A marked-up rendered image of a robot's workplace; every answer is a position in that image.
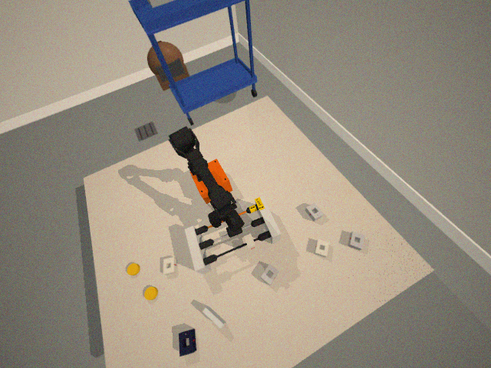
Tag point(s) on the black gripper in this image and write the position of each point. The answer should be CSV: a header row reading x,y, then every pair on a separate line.
x,y
231,234

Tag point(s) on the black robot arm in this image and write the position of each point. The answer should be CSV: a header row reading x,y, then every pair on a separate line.
x,y
183,141

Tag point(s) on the yellow round disc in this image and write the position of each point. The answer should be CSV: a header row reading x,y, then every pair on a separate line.
x,y
133,269
151,293

